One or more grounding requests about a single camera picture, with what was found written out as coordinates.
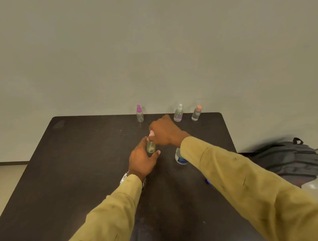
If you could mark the blue bottle cap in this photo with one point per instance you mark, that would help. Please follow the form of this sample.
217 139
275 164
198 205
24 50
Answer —
208 182

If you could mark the grey backpack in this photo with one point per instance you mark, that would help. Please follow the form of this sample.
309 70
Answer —
290 159

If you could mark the small bottle magenta cap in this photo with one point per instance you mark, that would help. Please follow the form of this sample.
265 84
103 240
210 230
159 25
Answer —
140 117

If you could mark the large clear bottle blue label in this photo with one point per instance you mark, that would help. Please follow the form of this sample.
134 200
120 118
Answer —
180 160

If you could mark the yellow-green spray bottle orange cap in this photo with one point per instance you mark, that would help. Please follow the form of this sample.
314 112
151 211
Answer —
150 147

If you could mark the person's right forearm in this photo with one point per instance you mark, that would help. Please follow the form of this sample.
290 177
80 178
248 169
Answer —
260 188

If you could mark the person's right hand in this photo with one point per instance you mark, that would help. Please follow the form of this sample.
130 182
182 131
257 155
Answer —
167 132

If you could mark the silver wristwatch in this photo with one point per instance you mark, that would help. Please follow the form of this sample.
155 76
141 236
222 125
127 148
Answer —
123 177

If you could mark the person's left forearm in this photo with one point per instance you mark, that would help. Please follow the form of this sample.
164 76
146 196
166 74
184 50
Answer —
111 216

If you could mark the person's left hand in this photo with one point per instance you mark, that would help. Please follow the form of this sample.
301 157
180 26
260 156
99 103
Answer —
141 162

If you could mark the small clear bottle pink cap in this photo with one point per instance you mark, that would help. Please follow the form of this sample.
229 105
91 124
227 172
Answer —
195 116

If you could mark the purple-tinted spray bottle white cap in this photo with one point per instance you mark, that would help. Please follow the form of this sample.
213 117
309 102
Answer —
178 116

